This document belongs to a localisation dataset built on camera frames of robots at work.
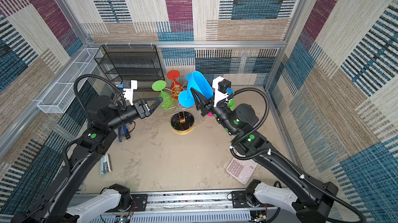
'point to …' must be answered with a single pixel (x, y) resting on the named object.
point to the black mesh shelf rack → (138, 63)
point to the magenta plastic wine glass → (210, 114)
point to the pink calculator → (241, 169)
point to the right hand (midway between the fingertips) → (198, 87)
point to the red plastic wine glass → (176, 88)
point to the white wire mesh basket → (60, 96)
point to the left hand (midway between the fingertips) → (160, 97)
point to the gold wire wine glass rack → (182, 122)
